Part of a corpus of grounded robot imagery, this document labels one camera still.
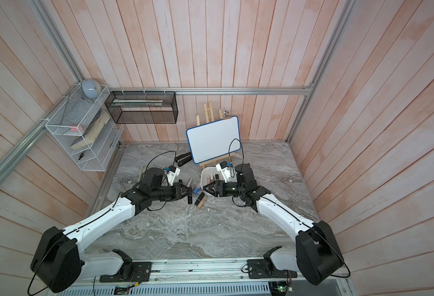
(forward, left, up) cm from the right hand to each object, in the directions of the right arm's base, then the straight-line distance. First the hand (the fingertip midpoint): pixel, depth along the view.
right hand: (207, 188), depth 78 cm
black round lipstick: (-4, +7, -3) cm, 9 cm away
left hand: (-2, +7, -2) cm, 8 cm away
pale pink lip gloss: (+15, +1, -17) cm, 23 cm away
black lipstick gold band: (+4, +5, -17) cm, 18 cm away
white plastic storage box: (+18, -3, -16) cm, 24 cm away
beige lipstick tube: (0, +4, -17) cm, 18 cm away
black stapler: (+30, +16, -16) cm, 38 cm away
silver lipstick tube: (+13, +11, -17) cm, 24 cm away
